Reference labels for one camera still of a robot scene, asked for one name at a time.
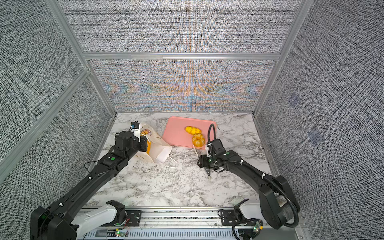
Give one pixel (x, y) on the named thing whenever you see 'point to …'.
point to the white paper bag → (160, 150)
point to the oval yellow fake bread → (193, 130)
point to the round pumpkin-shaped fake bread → (198, 140)
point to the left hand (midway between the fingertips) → (146, 136)
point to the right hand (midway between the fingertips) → (201, 162)
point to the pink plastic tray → (175, 134)
